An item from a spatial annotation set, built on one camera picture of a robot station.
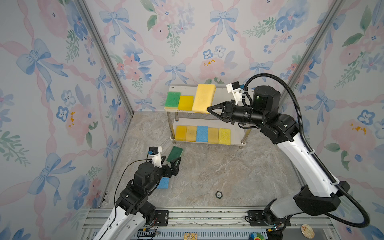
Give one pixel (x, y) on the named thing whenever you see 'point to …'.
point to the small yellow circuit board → (190, 236)
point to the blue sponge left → (164, 183)
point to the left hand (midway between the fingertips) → (173, 156)
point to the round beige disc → (307, 231)
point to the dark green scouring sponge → (175, 152)
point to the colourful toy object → (256, 236)
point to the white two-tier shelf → (239, 134)
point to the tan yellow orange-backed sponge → (191, 133)
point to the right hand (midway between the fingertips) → (207, 108)
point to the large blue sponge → (202, 134)
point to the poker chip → (218, 194)
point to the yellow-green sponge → (225, 136)
